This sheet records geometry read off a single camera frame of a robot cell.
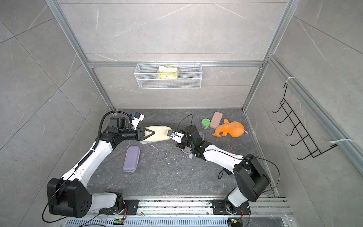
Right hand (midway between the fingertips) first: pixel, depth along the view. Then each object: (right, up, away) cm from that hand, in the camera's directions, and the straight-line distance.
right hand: (175, 133), depth 84 cm
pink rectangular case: (+31, +8, +27) cm, 42 cm away
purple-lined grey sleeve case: (-28, -17, +4) cm, 33 cm away
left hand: (-12, +2, -7) cm, 14 cm away
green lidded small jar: (+22, +6, +20) cm, 30 cm away
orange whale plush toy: (+41, +2, +14) cm, 43 cm away
